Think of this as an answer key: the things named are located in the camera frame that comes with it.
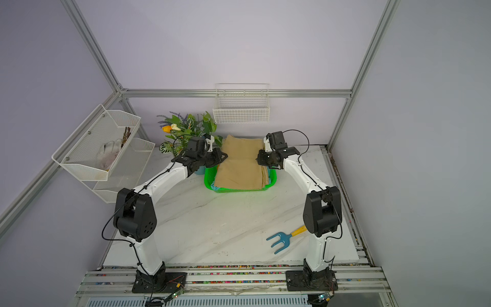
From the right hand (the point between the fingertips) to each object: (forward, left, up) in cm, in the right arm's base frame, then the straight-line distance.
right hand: (261, 161), depth 92 cm
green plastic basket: (-3, +26, -8) cm, 28 cm away
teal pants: (-12, +23, -5) cm, 26 cm away
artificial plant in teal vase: (+5, +34, +18) cm, 39 cm away
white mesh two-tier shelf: (-7, +65, +15) cm, 67 cm away
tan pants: (-5, +10, +1) cm, 11 cm away
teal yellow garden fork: (-32, -10, -16) cm, 37 cm away
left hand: (+1, +17, +3) cm, 17 cm away
